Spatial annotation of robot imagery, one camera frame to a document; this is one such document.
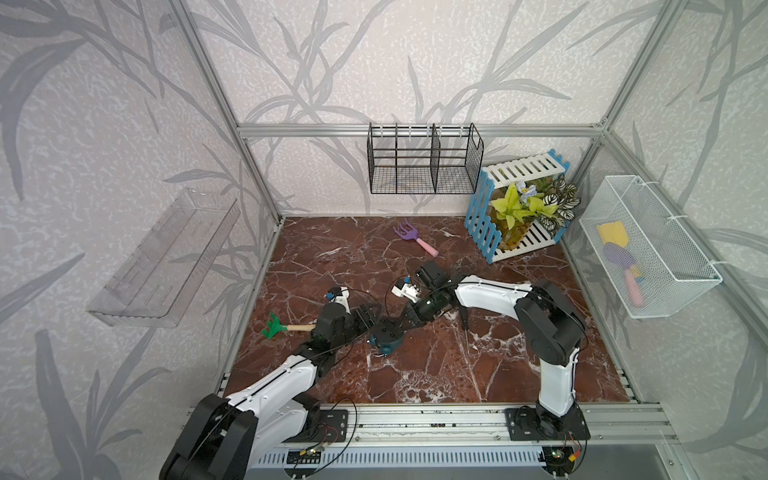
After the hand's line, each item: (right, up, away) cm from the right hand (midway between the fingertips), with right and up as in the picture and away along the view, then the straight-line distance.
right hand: (397, 327), depth 84 cm
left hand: (-6, +5, 0) cm, 7 cm away
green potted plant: (+45, +37, +4) cm, 58 cm away
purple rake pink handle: (+5, +28, +31) cm, 42 cm away
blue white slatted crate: (+30, +27, +20) cm, 45 cm away
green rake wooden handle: (-39, -2, +7) cm, 39 cm away
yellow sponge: (+63, +27, +1) cm, 68 cm away
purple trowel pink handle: (+61, +16, -8) cm, 63 cm away
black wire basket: (+9, +54, +20) cm, 58 cm away
